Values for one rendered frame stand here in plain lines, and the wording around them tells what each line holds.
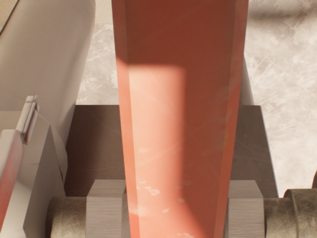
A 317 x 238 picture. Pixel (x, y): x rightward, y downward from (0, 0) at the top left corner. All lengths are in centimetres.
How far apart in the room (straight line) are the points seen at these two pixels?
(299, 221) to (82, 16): 18
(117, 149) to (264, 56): 41
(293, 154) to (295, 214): 60
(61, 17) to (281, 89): 47
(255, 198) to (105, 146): 13
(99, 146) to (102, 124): 2
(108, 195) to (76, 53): 11
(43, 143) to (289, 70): 53
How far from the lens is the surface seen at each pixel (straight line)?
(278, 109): 72
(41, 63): 24
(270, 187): 27
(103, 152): 29
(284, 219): 19
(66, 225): 19
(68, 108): 25
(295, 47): 67
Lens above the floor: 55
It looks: 49 degrees down
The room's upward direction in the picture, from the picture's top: 178 degrees counter-clockwise
